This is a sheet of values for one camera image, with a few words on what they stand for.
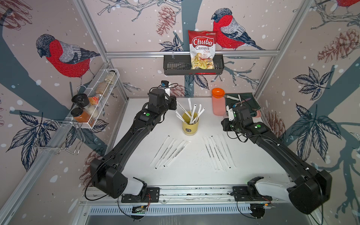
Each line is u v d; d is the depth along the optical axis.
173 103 0.67
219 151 0.90
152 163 0.85
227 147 0.91
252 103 1.14
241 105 1.14
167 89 0.66
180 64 0.95
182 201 0.72
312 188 0.37
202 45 0.82
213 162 0.85
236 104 1.14
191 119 0.90
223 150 0.90
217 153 0.88
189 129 0.90
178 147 0.92
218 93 1.19
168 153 0.89
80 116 0.60
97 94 0.74
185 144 0.93
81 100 0.62
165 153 0.88
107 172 0.39
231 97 1.19
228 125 0.69
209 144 0.93
